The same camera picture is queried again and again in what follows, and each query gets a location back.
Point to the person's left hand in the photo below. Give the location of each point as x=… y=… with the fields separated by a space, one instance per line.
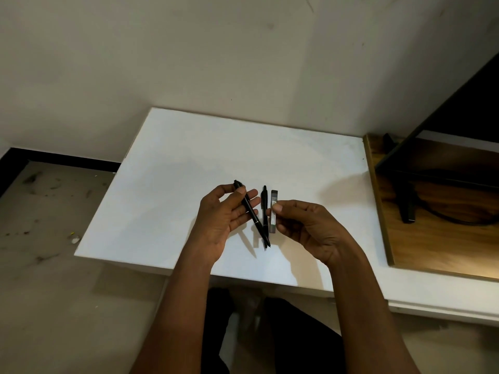
x=214 y=222

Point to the person's right hand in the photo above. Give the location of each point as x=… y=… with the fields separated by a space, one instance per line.
x=315 y=233

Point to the black mechanical pencil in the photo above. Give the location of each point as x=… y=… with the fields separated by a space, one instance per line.
x=264 y=198
x=251 y=212

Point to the grey lead refill case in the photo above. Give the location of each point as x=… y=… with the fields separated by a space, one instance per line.
x=274 y=196

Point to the person's left forearm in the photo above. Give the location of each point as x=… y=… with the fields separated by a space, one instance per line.
x=175 y=319

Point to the person's right forearm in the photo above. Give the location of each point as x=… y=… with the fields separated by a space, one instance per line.
x=366 y=319

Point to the person's black trousers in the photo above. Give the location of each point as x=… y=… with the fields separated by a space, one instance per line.
x=300 y=338

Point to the black television foot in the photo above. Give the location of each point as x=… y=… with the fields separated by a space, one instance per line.
x=407 y=210

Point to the brown wooden board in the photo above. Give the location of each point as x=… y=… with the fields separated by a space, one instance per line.
x=436 y=249

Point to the small white floor scrap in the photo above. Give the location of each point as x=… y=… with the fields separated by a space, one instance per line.
x=75 y=240

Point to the black skirting board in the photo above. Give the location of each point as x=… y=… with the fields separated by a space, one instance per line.
x=58 y=158

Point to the black television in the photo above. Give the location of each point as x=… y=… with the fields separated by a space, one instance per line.
x=468 y=109

